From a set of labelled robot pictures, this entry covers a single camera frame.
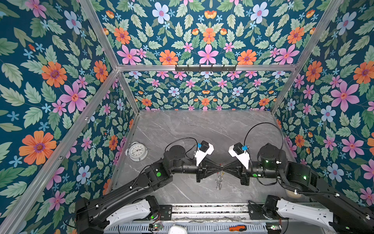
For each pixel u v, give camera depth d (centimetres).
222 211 75
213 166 55
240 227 68
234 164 54
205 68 93
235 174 54
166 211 74
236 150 48
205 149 51
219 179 57
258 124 42
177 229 68
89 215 39
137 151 93
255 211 73
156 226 70
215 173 56
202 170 50
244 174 48
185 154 48
